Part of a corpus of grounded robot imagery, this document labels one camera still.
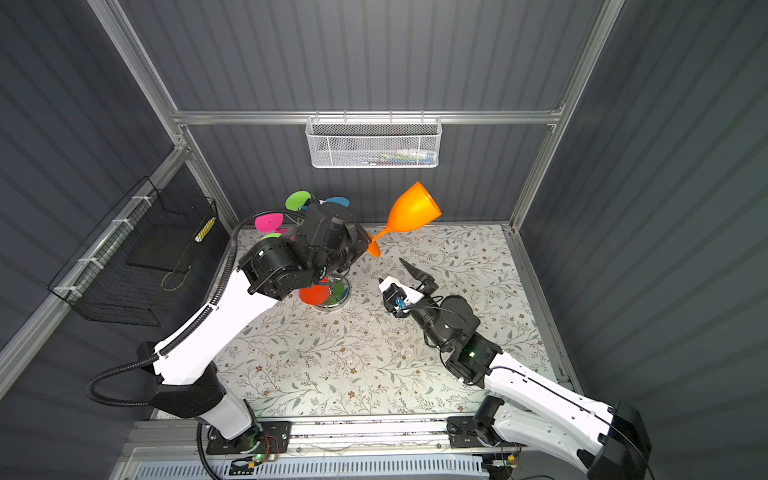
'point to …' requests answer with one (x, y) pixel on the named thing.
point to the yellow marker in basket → (205, 228)
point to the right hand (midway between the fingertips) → (400, 269)
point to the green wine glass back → (297, 199)
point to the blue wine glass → (336, 199)
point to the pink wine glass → (268, 223)
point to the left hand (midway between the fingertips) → (373, 230)
